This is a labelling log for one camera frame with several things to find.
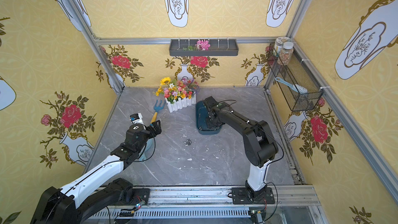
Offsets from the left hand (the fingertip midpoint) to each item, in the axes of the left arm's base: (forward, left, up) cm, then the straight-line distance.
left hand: (147, 123), depth 85 cm
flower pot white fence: (+20, -16, +1) cm, 26 cm away
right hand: (+4, -39, -7) cm, 40 cm away
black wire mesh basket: (+22, -84, +15) cm, 88 cm away
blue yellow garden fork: (+20, +1, -15) cm, 25 cm away
